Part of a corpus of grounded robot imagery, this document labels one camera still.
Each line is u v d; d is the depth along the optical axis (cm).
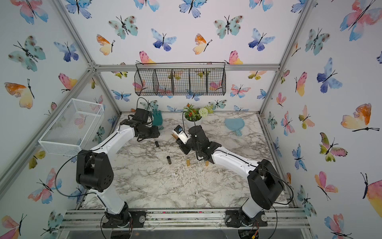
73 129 84
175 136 72
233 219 73
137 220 73
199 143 62
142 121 71
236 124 114
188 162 89
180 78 98
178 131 69
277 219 71
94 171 47
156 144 99
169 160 90
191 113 99
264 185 44
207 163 91
